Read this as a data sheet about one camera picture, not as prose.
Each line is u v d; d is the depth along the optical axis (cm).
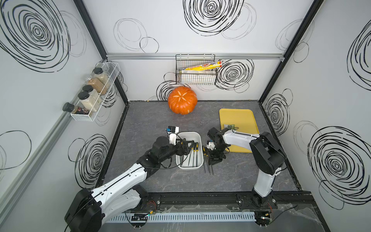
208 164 87
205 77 87
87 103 65
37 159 50
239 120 108
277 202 74
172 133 67
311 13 74
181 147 67
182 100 104
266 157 49
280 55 94
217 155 79
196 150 92
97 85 72
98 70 74
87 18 75
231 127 102
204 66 88
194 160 89
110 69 94
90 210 39
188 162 87
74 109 61
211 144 87
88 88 66
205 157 88
